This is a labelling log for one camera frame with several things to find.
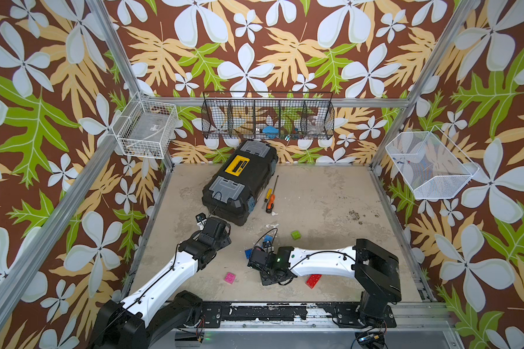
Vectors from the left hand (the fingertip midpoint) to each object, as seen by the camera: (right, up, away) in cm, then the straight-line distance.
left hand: (222, 234), depth 85 cm
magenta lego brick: (+4, -15, -5) cm, 17 cm away
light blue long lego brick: (+18, -2, +4) cm, 19 cm away
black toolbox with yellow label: (+5, +17, +1) cm, 18 cm away
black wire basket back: (+18, +52, +13) cm, 57 cm away
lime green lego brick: (+31, -2, +7) cm, 32 cm away
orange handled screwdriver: (+20, +11, +16) cm, 28 cm away
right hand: (+17, -16, -3) cm, 23 cm away
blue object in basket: (+20, +44, +10) cm, 49 cm away
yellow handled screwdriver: (+20, +16, +22) cm, 34 cm away
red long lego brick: (+36, -17, -4) cm, 39 cm away
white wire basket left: (-32, +43, +1) cm, 53 cm away
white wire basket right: (+81, +27, -4) cm, 86 cm away
